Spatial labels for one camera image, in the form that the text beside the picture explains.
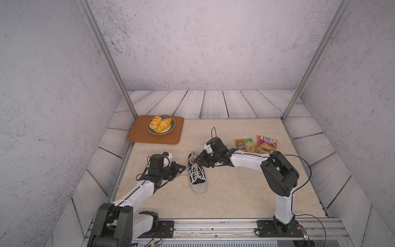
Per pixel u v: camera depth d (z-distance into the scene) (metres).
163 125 1.11
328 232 0.72
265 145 1.02
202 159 0.79
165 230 0.73
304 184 0.50
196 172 0.87
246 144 1.04
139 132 1.11
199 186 0.84
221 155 0.73
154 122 1.12
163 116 1.19
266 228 0.73
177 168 0.78
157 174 0.68
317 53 0.85
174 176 0.77
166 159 0.73
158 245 0.69
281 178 0.50
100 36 0.79
